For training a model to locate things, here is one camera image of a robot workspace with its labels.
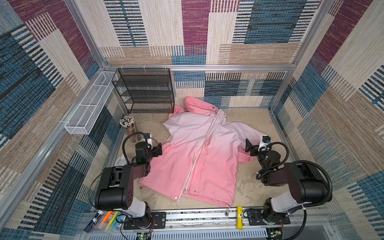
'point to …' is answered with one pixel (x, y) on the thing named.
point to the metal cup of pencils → (128, 121)
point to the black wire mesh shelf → (145, 91)
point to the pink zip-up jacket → (200, 157)
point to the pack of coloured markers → (108, 222)
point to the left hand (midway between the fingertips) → (153, 141)
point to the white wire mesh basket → (82, 120)
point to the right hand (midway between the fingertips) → (254, 139)
